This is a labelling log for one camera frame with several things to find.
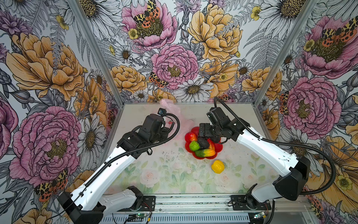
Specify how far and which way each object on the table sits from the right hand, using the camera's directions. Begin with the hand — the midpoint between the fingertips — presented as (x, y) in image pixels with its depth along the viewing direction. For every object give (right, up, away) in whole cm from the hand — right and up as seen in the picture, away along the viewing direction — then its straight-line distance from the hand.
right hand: (207, 134), depth 78 cm
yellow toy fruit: (+7, -19, +4) cm, 20 cm away
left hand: (-24, +2, -6) cm, 25 cm away
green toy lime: (-6, -9, +12) cm, 16 cm away
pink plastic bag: (-11, +5, +21) cm, 24 cm away
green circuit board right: (+25, -40, -6) cm, 48 cm away
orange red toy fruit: (+5, -8, +14) cm, 17 cm away
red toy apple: (-8, -4, +18) cm, 20 cm away
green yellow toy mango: (0, -12, +8) cm, 14 cm away
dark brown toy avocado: (-1, -6, +11) cm, 13 cm away
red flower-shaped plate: (+10, -10, +14) cm, 20 cm away
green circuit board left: (-34, -40, -6) cm, 53 cm away
